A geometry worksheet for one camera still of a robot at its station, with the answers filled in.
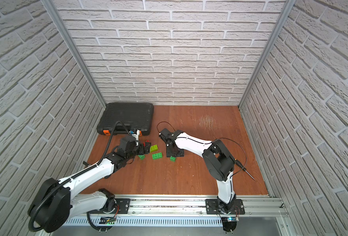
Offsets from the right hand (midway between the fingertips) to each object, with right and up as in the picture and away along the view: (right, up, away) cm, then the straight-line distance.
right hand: (175, 154), depth 90 cm
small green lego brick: (-21, -2, -1) cm, 21 cm away
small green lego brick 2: (-2, -2, -2) cm, 4 cm away
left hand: (-17, +8, -3) cm, 20 cm away
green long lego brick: (-12, -1, 0) cm, 12 cm away
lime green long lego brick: (-15, +3, +4) cm, 15 cm away
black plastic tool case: (-30, +25, +14) cm, 41 cm away
